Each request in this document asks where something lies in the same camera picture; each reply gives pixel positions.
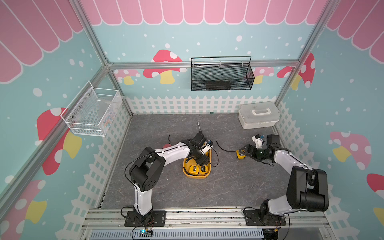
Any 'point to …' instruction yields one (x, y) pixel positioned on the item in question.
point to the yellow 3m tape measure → (239, 156)
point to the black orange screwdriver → (200, 131)
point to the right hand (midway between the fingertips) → (244, 152)
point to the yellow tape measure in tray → (194, 170)
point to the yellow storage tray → (188, 162)
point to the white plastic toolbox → (258, 115)
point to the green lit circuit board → (145, 233)
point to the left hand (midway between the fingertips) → (202, 159)
